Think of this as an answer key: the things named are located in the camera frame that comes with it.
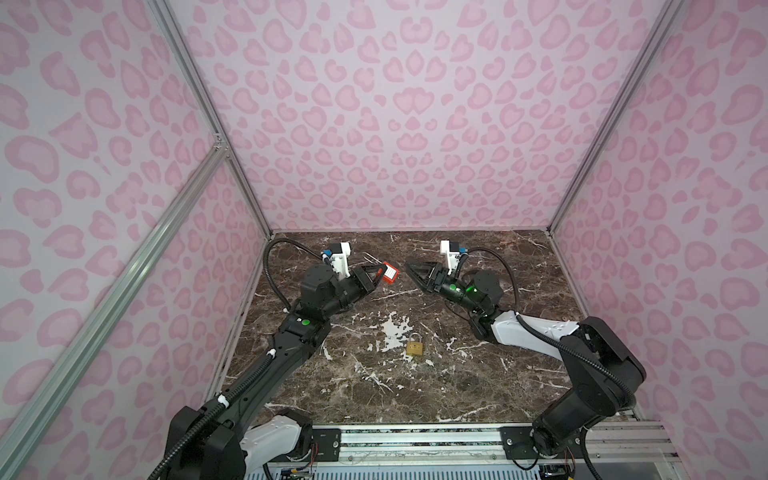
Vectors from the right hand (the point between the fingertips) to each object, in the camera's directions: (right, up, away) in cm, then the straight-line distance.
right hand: (408, 270), depth 72 cm
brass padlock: (+2, -24, +16) cm, 29 cm away
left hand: (-5, +1, -1) cm, 5 cm away
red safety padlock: (-4, -1, +1) cm, 5 cm away
